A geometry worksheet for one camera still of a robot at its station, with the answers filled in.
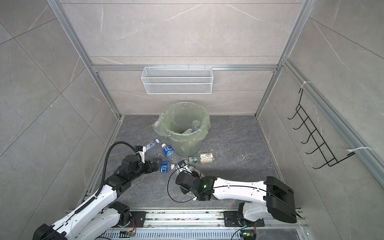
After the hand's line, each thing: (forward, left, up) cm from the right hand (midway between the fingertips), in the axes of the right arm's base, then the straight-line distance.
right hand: (183, 177), depth 78 cm
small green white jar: (+13, -7, -5) cm, 15 cm away
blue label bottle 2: (+31, -8, +7) cm, 33 cm away
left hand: (+11, +15, +4) cm, 19 cm away
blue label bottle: (+17, +9, -4) cm, 20 cm away
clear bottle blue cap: (+26, +23, -8) cm, 35 cm away
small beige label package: (+14, -13, -4) cm, 20 cm away
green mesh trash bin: (+18, -3, 0) cm, 18 cm away
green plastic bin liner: (+35, 0, +7) cm, 35 cm away
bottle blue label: (+8, +12, -3) cm, 14 cm away
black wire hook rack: (+10, -63, +21) cm, 67 cm away
